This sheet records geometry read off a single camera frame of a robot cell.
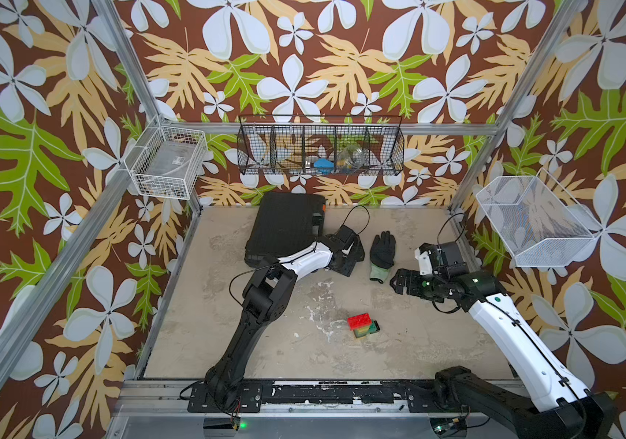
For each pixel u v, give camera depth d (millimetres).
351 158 985
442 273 584
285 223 1043
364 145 992
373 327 816
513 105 862
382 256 1016
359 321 749
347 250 848
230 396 639
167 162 849
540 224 772
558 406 379
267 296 585
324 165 953
